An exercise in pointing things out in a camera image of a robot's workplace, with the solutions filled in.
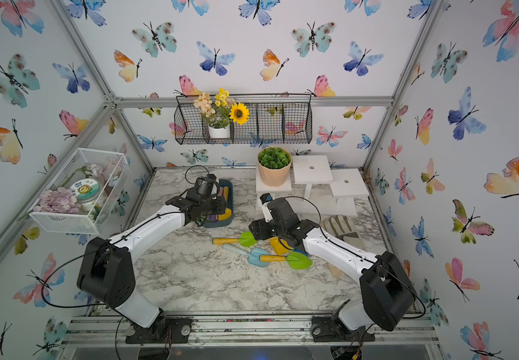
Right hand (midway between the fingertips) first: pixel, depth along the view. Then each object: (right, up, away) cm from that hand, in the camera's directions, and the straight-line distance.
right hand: (258, 222), depth 82 cm
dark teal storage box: (-15, -3, +16) cm, 23 cm away
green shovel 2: (+14, -15, +6) cm, 22 cm away
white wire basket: (-52, +20, -3) cm, 55 cm away
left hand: (-13, +8, +7) cm, 17 cm away
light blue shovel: (-2, -14, +9) cm, 17 cm away
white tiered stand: (+26, +12, +27) cm, 40 cm away
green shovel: (-5, -9, +14) cm, 17 cm away
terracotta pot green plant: (+6, +21, +2) cm, 22 cm away
